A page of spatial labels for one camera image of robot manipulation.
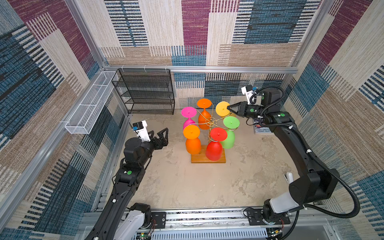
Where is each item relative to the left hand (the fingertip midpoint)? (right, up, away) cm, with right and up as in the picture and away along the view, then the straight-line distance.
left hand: (161, 128), depth 71 cm
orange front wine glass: (+15, -9, +5) cm, 18 cm away
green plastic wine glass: (+32, +2, -2) cm, 32 cm away
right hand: (+32, +9, +2) cm, 33 cm away
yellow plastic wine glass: (+29, +10, +4) cm, 31 cm away
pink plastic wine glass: (+13, +8, +3) cm, 15 cm away
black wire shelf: (-20, +26, +41) cm, 52 cm away
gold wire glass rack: (+24, +3, +2) cm, 24 cm away
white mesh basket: (-51, +5, +21) cm, 56 cm away
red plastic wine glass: (+25, -10, -1) cm, 26 cm away
